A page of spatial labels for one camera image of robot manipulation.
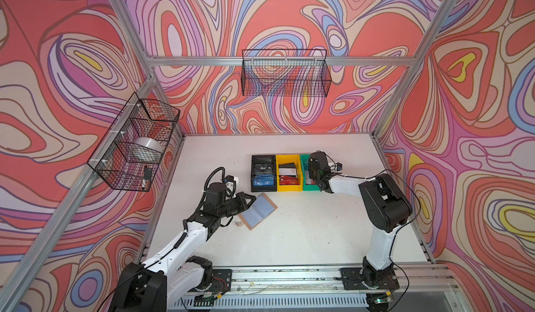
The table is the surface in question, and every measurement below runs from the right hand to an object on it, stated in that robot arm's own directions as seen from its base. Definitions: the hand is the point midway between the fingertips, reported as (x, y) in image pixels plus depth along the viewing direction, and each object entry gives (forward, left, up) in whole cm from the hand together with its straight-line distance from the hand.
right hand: (309, 160), depth 100 cm
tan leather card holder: (-23, +25, -6) cm, 34 cm away
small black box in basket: (-19, +63, +20) cm, 69 cm away
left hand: (-23, +25, +7) cm, 34 cm away
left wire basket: (-14, +71, +24) cm, 76 cm away
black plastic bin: (-4, +23, -4) cm, 24 cm away
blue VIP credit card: (-8, +23, -4) cm, 25 cm away
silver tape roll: (-12, +63, +27) cm, 69 cm away
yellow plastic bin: (-4, +10, -5) cm, 12 cm away
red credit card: (-8, +10, -5) cm, 14 cm away
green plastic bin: (-14, +3, +1) cm, 14 cm away
